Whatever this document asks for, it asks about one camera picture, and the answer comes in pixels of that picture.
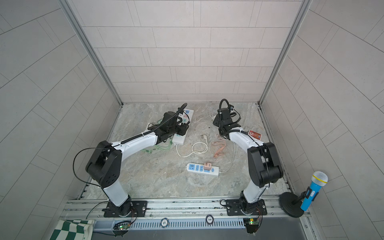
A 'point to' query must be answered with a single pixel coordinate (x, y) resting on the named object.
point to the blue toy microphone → (319, 179)
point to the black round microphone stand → (290, 204)
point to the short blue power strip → (200, 168)
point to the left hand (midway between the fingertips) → (189, 122)
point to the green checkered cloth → (79, 229)
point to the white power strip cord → (192, 148)
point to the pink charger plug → (207, 166)
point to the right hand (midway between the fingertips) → (218, 118)
